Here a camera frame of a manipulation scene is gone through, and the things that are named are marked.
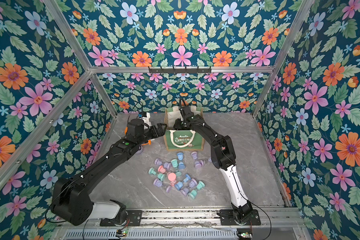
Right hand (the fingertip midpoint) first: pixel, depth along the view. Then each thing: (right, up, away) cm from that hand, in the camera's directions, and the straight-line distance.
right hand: (180, 123), depth 100 cm
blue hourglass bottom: (0, -35, -18) cm, 39 cm away
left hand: (-8, -1, -19) cm, 21 cm away
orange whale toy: (-13, -10, -29) cm, 33 cm away
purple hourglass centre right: (+12, -25, -11) cm, 30 cm away
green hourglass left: (-16, -28, -14) cm, 35 cm away
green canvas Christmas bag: (+1, -10, -9) cm, 14 cm away
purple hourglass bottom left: (-12, -33, -18) cm, 40 cm away
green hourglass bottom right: (+9, -38, -21) cm, 44 cm away
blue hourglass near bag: (0, -20, -7) cm, 21 cm away
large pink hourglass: (-3, -29, -22) cm, 37 cm away
